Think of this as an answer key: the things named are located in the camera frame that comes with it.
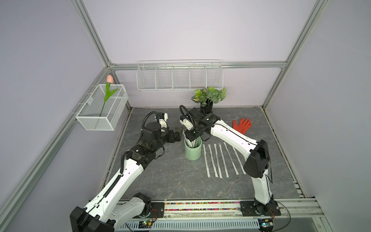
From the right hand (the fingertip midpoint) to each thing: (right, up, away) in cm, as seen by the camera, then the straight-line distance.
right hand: (187, 134), depth 84 cm
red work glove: (+42, +4, +24) cm, 49 cm away
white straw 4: (+24, -24, +1) cm, 34 cm away
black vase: (+14, +18, +16) cm, 28 cm away
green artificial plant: (+11, +24, +7) cm, 28 cm away
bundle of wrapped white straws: (+3, -6, +3) cm, 7 cm away
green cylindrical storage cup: (+4, -12, +3) cm, 13 cm away
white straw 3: (+19, -24, +1) cm, 31 cm away
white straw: (+13, -25, +1) cm, 28 cm away
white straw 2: (+17, -24, +1) cm, 29 cm away
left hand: (-6, +4, -11) cm, 13 cm away
